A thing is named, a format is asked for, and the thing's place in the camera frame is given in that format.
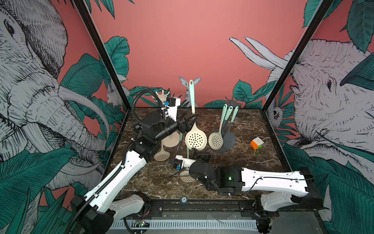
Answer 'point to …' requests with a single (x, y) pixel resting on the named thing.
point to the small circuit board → (140, 223)
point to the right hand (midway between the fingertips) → (193, 146)
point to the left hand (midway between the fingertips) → (194, 111)
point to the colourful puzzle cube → (256, 143)
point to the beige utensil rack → (174, 142)
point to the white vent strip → (187, 225)
